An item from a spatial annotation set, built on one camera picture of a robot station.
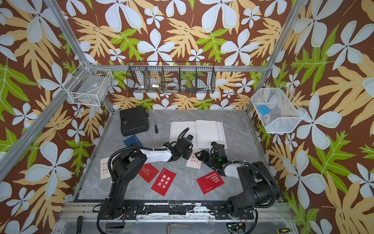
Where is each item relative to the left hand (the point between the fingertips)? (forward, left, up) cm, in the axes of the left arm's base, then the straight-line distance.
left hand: (189, 151), depth 99 cm
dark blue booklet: (+7, +40, +1) cm, 40 cm away
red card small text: (-21, -12, +1) cm, 24 cm away
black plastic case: (+23, +42, +5) cm, 48 cm away
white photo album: (+15, -12, +1) cm, 19 cm away
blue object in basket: (+14, -45, +27) cm, 54 cm away
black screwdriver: (+20, +25, +1) cm, 32 cm away
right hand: (-6, -5, +4) cm, 9 cm away
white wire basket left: (+25, +60, +36) cm, 75 cm away
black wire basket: (+38, +12, +33) cm, 52 cm away
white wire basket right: (+12, -52, +28) cm, 60 cm away
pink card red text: (-8, -3, +1) cm, 9 cm away
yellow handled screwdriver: (-44, -45, +3) cm, 63 cm away
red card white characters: (-21, +15, +1) cm, 26 cm away
